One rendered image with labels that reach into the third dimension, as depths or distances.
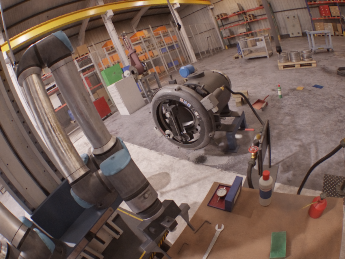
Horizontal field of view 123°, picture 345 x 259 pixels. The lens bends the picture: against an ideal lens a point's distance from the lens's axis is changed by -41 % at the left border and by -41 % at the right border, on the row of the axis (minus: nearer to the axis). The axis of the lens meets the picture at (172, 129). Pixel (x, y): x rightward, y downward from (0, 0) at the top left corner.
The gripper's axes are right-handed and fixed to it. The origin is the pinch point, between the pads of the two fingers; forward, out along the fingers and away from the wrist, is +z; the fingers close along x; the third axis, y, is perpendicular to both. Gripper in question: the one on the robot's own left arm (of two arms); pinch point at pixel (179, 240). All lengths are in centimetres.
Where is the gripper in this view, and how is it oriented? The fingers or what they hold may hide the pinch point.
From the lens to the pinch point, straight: 55.5
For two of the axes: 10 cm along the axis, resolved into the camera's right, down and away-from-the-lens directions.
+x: 6.3, -4.5, 6.3
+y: 5.4, -3.3, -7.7
